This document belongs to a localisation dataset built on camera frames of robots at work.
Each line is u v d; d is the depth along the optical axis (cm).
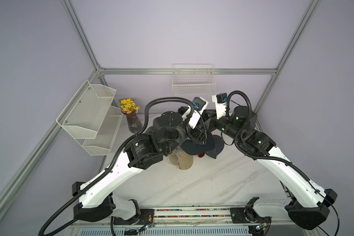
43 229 34
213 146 69
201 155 93
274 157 42
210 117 54
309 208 39
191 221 73
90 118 78
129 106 91
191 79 95
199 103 38
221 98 49
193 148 72
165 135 35
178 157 88
